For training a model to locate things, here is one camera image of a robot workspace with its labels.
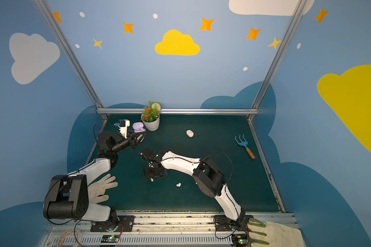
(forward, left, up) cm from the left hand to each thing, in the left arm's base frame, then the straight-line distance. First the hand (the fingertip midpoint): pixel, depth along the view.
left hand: (144, 132), depth 82 cm
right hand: (-17, -2, -18) cm, 25 cm away
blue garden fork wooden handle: (+10, -64, -23) cm, 68 cm away
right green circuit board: (-45, -49, -24) cm, 71 cm away
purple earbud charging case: (+3, +4, +1) cm, 5 cm away
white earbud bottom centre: (-20, -19, -22) cm, 35 cm away
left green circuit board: (-46, +12, -23) cm, 53 cm away
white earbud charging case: (+17, -25, -22) cm, 37 cm away
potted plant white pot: (+19, +1, -16) cm, 24 cm away
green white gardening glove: (-43, -64, -22) cm, 80 cm away
